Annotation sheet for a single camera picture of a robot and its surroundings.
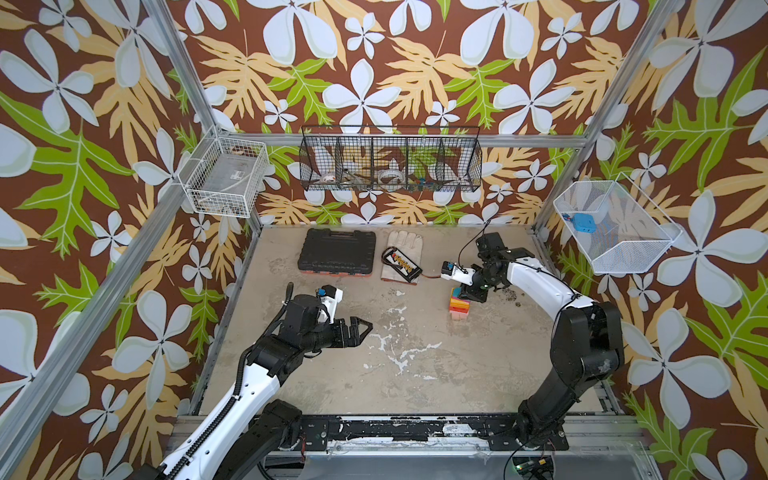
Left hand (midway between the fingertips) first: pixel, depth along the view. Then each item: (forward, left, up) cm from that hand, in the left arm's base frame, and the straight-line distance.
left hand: (359, 323), depth 75 cm
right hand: (+17, -31, -8) cm, 36 cm away
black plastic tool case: (+35, +10, -15) cm, 39 cm away
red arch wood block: (+11, -30, -13) cm, 35 cm away
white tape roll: (+49, -9, +9) cm, 51 cm away
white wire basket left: (+39, +40, +16) cm, 58 cm away
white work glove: (+41, -16, -16) cm, 47 cm away
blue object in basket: (+28, -65, +9) cm, 71 cm away
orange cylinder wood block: (+12, -29, -10) cm, 33 cm away
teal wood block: (+12, -28, -3) cm, 30 cm away
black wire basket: (+53, -9, +13) cm, 56 cm away
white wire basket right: (+20, -72, +14) cm, 76 cm away
